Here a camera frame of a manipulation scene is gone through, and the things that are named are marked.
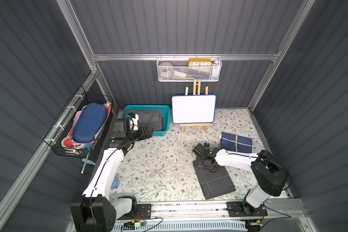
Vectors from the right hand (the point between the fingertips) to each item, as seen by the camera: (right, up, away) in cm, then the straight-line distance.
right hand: (204, 163), depth 90 cm
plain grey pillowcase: (-36, +29, +15) cm, 48 cm away
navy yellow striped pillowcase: (+24, +11, +8) cm, 28 cm away
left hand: (-33, +21, -11) cm, 41 cm away
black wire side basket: (-69, +19, -27) cm, 77 cm away
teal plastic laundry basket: (-27, +36, +21) cm, 49 cm away
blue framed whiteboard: (-6, +35, +5) cm, 36 cm away
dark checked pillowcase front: (+4, -9, -9) cm, 14 cm away
